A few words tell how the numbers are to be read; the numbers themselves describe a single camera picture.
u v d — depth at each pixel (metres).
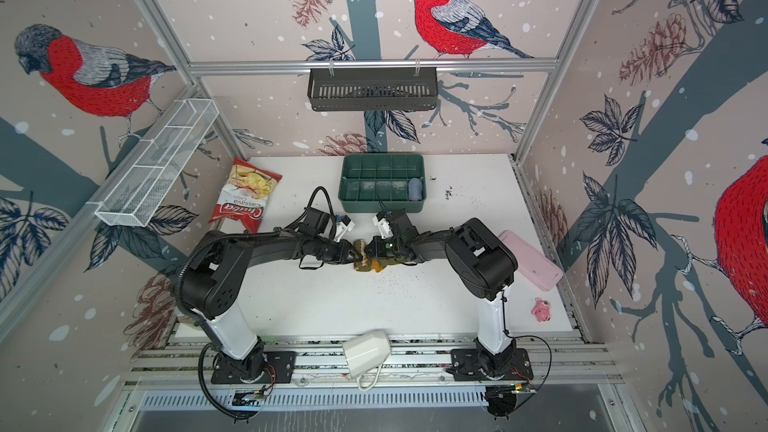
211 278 0.48
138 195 0.71
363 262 0.89
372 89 1.07
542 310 0.81
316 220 0.79
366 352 0.70
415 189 1.03
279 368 0.73
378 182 1.11
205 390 0.68
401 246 0.78
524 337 0.63
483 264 0.52
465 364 0.73
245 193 1.03
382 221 0.90
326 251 0.81
